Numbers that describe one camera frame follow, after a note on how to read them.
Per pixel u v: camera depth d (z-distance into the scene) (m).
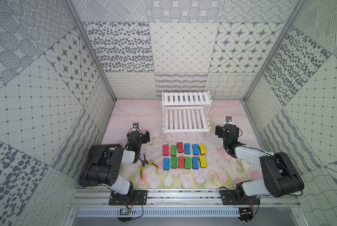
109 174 0.44
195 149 0.93
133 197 0.73
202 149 0.91
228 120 0.80
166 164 0.86
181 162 0.85
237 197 0.67
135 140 0.73
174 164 0.84
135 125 0.82
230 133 0.70
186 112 0.96
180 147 0.93
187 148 0.92
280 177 0.44
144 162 0.86
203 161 0.86
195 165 0.84
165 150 0.91
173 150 0.91
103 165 0.46
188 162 0.87
